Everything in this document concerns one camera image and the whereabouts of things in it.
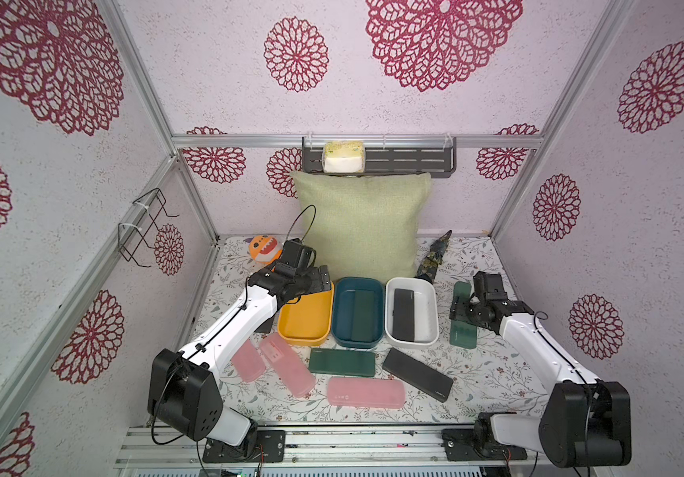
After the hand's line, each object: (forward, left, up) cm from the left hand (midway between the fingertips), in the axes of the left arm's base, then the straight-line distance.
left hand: (314, 281), depth 84 cm
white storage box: (0, -36, -19) cm, 41 cm away
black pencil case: (-4, -27, -17) cm, 33 cm away
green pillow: (+16, -14, +6) cm, 22 cm away
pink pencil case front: (-25, -15, -18) cm, 35 cm away
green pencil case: (-13, -41, -8) cm, 44 cm away
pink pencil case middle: (-19, +8, -17) cm, 27 cm away
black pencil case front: (-21, -30, -17) cm, 40 cm away
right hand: (-4, -44, -8) cm, 44 cm away
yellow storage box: (-3, +3, -18) cm, 19 cm away
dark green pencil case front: (-17, -9, -18) cm, 26 cm away
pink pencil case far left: (-17, +20, -18) cm, 32 cm away
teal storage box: (0, -13, -18) cm, 22 cm away
